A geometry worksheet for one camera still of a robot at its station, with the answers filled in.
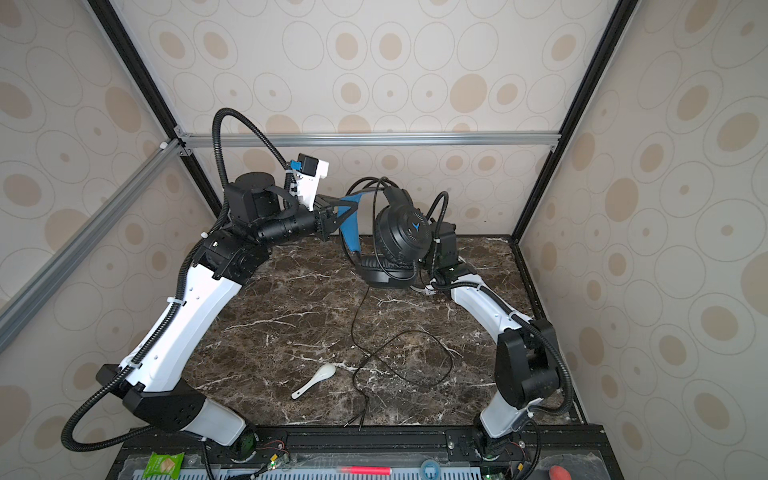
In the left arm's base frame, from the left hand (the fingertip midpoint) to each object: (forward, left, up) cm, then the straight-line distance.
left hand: (360, 203), depth 56 cm
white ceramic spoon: (-16, +14, -49) cm, 54 cm away
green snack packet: (-38, +47, -47) cm, 77 cm away
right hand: (+13, -5, -24) cm, 28 cm away
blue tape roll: (-39, -15, -48) cm, 64 cm away
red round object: (-39, -44, -47) cm, 75 cm away
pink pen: (-39, 0, -49) cm, 62 cm away
